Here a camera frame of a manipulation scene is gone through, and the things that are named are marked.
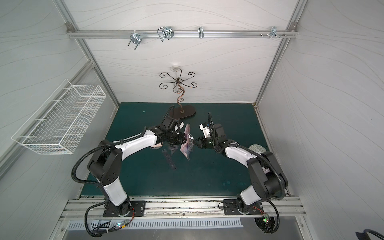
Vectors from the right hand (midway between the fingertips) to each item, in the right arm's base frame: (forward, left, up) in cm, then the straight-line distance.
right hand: (194, 141), depth 87 cm
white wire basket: (-7, +62, +22) cm, 66 cm away
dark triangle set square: (0, +14, -10) cm, 17 cm away
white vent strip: (-42, +43, -12) cm, 62 cm away
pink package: (-2, +4, -3) cm, 6 cm away
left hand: (0, +4, -1) cm, 4 cm away
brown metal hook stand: (+31, +13, -9) cm, 35 cm away
